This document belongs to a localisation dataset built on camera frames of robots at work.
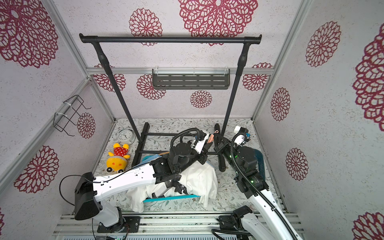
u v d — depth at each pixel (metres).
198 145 0.55
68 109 0.78
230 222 0.73
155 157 0.85
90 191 0.46
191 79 0.97
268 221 0.44
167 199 0.73
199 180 0.75
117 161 0.88
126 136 1.05
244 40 0.53
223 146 0.57
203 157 0.58
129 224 0.73
